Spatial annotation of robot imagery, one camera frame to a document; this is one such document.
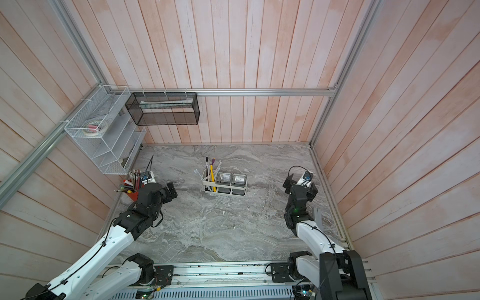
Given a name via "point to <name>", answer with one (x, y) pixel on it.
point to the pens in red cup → (134, 183)
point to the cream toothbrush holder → (224, 183)
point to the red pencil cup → (134, 195)
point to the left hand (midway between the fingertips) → (164, 188)
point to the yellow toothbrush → (212, 177)
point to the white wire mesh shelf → (114, 150)
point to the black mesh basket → (164, 108)
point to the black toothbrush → (206, 165)
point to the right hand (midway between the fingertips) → (301, 175)
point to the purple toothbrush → (213, 161)
